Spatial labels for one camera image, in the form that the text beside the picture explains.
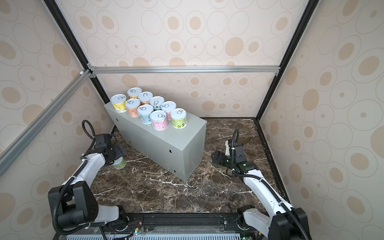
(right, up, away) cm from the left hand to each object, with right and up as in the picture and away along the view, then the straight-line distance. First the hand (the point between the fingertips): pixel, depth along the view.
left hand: (119, 150), depth 87 cm
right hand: (+57, -3, -3) cm, 58 cm away
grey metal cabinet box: (+39, +3, -26) cm, 47 cm away
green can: (0, -7, +1) cm, 8 cm away
